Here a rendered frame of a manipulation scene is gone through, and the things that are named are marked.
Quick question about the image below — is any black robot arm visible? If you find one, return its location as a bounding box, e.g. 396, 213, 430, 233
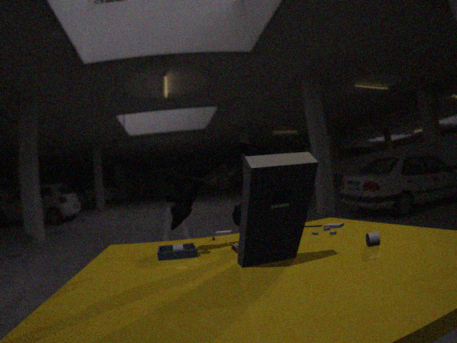
165, 142, 271, 226

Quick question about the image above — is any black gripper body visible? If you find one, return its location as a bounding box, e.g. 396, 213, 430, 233
171, 190, 196, 217

